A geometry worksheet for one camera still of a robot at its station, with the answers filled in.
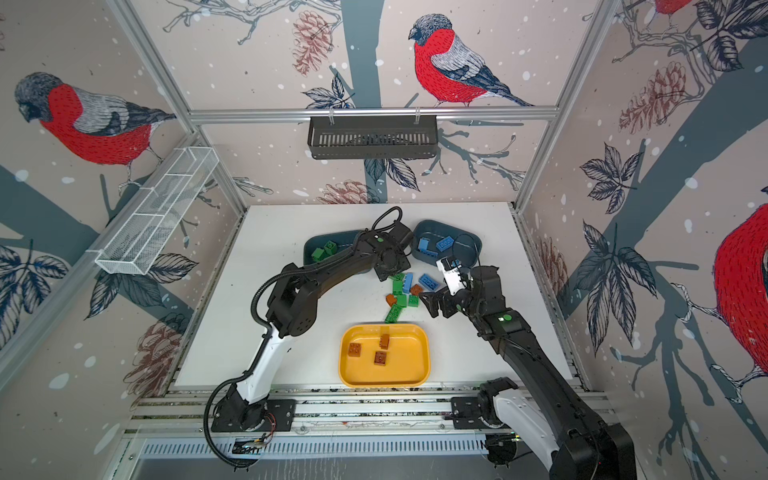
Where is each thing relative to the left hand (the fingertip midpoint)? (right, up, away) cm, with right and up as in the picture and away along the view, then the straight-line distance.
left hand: (403, 268), depth 95 cm
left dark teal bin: (-28, +7, +9) cm, 30 cm away
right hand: (+8, -4, -15) cm, 17 cm away
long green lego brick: (-3, -14, -4) cm, 15 cm away
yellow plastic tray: (+1, -24, -13) cm, 28 cm away
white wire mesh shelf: (-67, +9, -23) cm, 71 cm away
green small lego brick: (+3, -10, -2) cm, 11 cm away
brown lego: (-14, -21, -12) cm, 28 cm away
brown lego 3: (-7, -24, -13) cm, 28 cm away
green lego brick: (-26, +6, +9) cm, 28 cm away
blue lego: (+16, +8, +12) cm, 21 cm away
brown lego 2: (-6, -20, -9) cm, 23 cm away
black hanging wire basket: (-11, +46, +11) cm, 49 cm away
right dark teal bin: (+11, +9, +14) cm, 20 cm away
